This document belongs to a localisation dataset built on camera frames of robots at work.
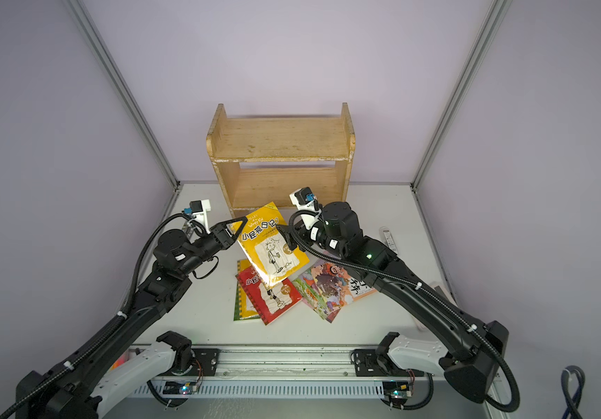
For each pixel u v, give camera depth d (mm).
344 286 877
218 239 619
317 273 910
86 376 412
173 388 723
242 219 685
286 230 616
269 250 705
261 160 696
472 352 383
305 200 542
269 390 709
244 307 827
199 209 639
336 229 483
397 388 712
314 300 852
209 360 742
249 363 758
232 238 651
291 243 597
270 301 829
